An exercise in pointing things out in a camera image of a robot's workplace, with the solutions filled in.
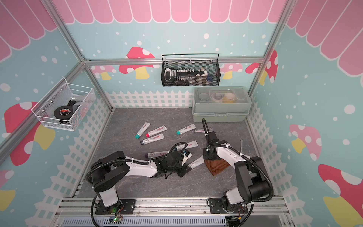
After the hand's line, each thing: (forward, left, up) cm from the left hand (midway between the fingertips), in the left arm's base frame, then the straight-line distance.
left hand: (188, 170), depth 87 cm
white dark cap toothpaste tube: (+22, +25, +1) cm, 33 cm away
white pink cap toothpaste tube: (+29, +23, +1) cm, 37 cm away
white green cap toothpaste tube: (+31, +1, +1) cm, 31 cm away
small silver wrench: (+18, -37, +1) cm, 41 cm away
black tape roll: (+16, +64, +34) cm, 74 cm away
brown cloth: (+2, -17, +1) cm, 17 cm away
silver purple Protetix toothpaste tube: (+28, -10, +2) cm, 30 cm away
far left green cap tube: (+29, +34, +1) cm, 45 cm away
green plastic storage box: (+44, -25, +15) cm, 53 cm away
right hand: (+9, -12, +1) cm, 15 cm away
